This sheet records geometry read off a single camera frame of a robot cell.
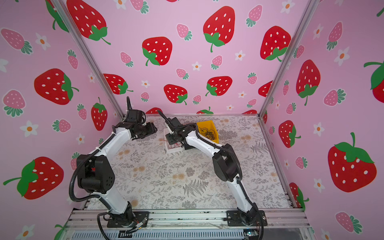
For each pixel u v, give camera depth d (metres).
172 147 1.01
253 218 0.65
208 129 1.10
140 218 0.75
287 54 0.86
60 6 0.67
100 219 0.67
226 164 0.55
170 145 1.01
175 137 0.70
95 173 0.47
